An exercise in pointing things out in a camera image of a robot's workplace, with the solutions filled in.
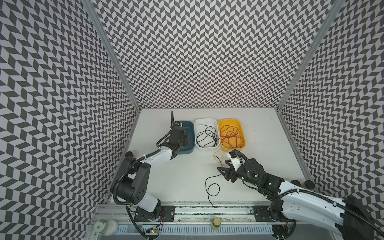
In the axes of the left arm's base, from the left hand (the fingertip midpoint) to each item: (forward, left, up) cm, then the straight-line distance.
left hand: (185, 133), depth 92 cm
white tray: (+3, -14, -7) cm, 16 cm away
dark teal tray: (+11, -2, -8) cm, 14 cm away
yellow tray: (+12, -33, -4) cm, 35 cm away
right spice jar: (-30, -64, -2) cm, 71 cm away
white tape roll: (-48, +30, -1) cm, 56 cm away
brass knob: (-46, -16, +5) cm, 49 cm away
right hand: (-21, -21, +3) cm, 30 cm away
